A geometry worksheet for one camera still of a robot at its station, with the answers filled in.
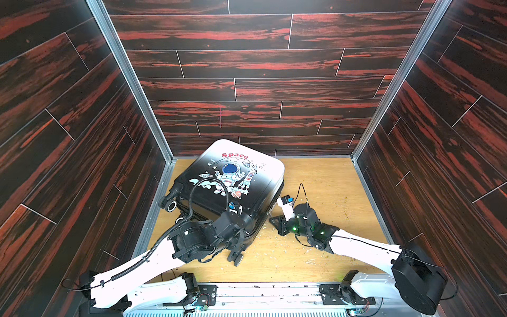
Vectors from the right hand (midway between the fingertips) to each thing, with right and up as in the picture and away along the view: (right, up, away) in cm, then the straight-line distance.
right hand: (273, 216), depth 84 cm
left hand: (-13, -4, -16) cm, 20 cm away
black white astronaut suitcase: (-11, +18, -3) cm, 21 cm away
